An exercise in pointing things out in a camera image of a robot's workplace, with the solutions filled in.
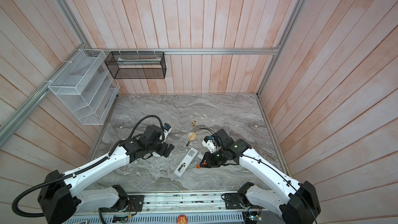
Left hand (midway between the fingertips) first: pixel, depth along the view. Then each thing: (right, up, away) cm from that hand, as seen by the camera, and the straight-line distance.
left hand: (165, 146), depth 81 cm
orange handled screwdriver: (+17, -9, -6) cm, 20 cm away
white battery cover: (+19, -8, +7) cm, 22 cm away
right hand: (+19, -8, -7) cm, 22 cm away
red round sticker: (+10, -30, -12) cm, 34 cm away
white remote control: (+11, -10, +4) cm, 16 cm away
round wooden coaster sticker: (+14, +2, +17) cm, 22 cm away
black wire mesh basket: (-25, +50, +24) cm, 61 cm away
